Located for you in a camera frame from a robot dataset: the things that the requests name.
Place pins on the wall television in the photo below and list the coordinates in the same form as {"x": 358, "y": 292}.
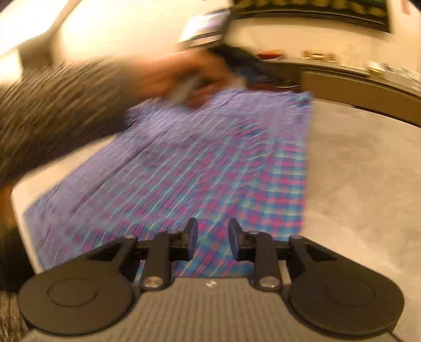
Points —
{"x": 312, "y": 10}

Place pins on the red fruit plate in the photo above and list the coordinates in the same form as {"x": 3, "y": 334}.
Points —
{"x": 271, "y": 55}

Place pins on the person's left hand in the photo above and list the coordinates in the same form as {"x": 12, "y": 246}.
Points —
{"x": 184, "y": 75}

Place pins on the gold bowl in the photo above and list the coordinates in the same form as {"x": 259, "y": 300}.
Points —
{"x": 318, "y": 56}

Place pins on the gold tissue box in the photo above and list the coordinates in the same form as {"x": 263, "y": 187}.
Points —
{"x": 377, "y": 69}

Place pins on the person's left forearm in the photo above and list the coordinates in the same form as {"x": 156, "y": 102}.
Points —
{"x": 65, "y": 108}

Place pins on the grey television cabinet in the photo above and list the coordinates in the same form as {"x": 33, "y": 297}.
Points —
{"x": 345, "y": 87}

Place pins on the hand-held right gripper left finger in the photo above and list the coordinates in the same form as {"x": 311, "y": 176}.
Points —
{"x": 191, "y": 238}

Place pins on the blue pink plaid shirt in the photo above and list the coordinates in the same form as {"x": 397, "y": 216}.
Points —
{"x": 197, "y": 164}

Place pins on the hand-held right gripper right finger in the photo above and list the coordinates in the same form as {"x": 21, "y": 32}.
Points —
{"x": 234, "y": 238}

